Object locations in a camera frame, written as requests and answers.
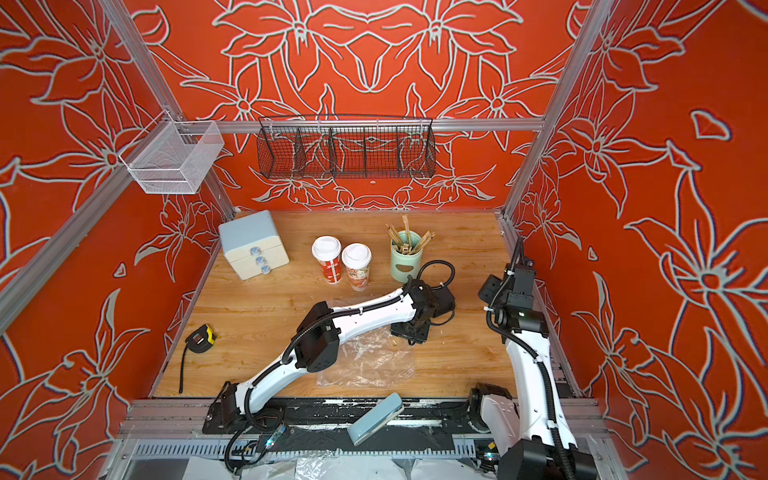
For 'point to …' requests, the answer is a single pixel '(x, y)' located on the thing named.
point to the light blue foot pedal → (376, 418)
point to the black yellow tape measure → (200, 342)
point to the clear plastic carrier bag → (374, 359)
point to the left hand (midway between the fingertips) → (415, 336)
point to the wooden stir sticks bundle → (405, 246)
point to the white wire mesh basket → (173, 156)
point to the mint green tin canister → (406, 255)
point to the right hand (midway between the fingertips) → (497, 282)
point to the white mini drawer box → (251, 244)
